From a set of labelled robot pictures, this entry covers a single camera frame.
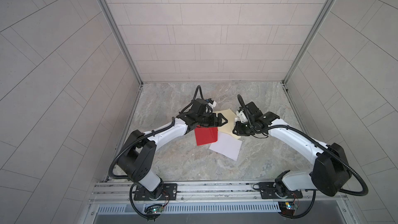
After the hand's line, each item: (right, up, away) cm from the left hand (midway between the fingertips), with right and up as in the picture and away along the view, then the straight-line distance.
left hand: (227, 121), depth 79 cm
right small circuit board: (+25, -37, -11) cm, 46 cm away
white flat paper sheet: (+1, -15, +6) cm, 16 cm away
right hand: (+3, -6, +2) cm, 7 cm away
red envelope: (-11, -10, +9) cm, 17 cm away
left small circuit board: (-33, -34, -15) cm, 50 cm away
